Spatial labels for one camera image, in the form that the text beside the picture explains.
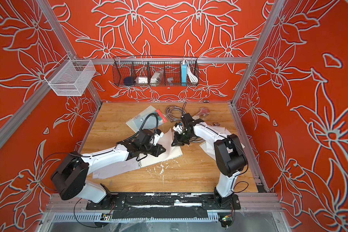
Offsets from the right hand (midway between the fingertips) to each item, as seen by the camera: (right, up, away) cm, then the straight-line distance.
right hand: (169, 144), depth 84 cm
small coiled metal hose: (+1, +24, +30) cm, 38 cm away
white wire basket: (-63, +42, +7) cm, 76 cm away
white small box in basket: (-17, +40, +3) cm, 43 cm away
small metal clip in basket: (0, +43, +13) cm, 45 cm away
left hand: (-2, -2, -1) cm, 3 cm away
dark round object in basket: (-26, +40, +6) cm, 48 cm away
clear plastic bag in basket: (-9, +41, +6) cm, 43 cm away
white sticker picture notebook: (-1, 0, +6) cm, 6 cm away
